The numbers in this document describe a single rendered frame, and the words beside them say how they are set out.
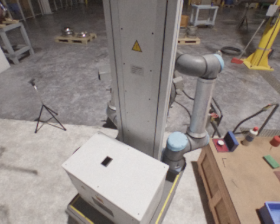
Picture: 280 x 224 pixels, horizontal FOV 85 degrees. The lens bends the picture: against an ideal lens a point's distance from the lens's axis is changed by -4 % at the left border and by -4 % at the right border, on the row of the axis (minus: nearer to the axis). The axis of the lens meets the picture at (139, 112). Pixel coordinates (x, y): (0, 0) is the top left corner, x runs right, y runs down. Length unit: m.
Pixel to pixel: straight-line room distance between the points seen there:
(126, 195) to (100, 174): 0.20
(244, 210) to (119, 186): 0.93
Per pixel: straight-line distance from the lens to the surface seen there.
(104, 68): 3.88
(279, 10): 4.79
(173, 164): 1.35
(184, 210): 1.83
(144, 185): 0.95
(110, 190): 0.95
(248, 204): 1.52
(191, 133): 1.27
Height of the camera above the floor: 1.70
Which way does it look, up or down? 40 degrees down
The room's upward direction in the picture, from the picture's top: straight up
